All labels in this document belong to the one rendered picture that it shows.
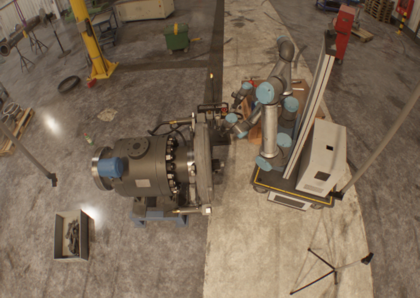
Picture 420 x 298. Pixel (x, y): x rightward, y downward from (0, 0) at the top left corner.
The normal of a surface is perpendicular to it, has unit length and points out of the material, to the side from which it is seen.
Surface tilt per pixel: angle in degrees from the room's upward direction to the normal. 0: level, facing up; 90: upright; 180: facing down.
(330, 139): 0
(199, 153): 21
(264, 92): 82
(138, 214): 0
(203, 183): 57
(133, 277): 0
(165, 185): 68
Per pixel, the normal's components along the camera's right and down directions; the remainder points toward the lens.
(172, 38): 0.12, 0.77
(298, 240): -0.06, -0.63
